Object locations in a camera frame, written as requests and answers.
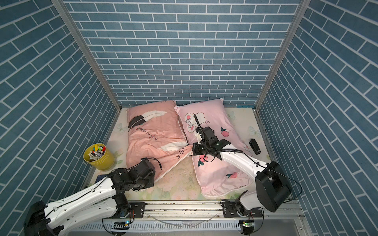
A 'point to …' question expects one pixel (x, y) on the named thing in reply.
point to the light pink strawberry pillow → (216, 177)
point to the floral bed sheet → (181, 181)
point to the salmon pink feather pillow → (154, 132)
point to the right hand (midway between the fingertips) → (193, 149)
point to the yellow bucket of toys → (97, 155)
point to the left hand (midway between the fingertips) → (157, 183)
